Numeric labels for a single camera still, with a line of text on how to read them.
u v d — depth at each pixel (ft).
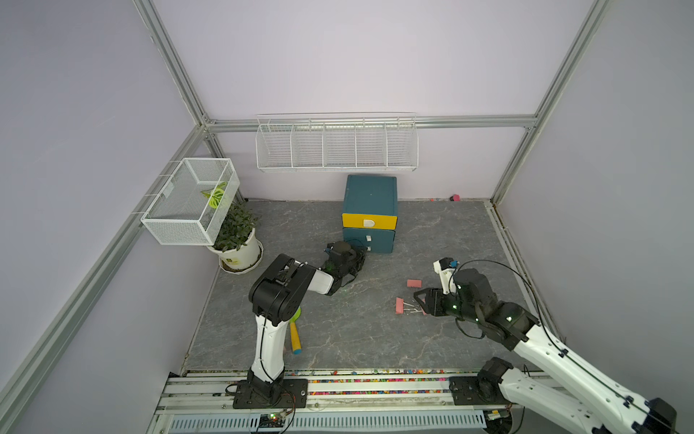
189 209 2.71
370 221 2.90
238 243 2.88
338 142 3.25
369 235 3.08
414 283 3.09
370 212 3.21
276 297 1.70
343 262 2.68
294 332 2.72
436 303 2.14
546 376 1.58
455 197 4.07
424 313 2.23
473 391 2.43
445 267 2.23
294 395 2.38
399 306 2.92
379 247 3.25
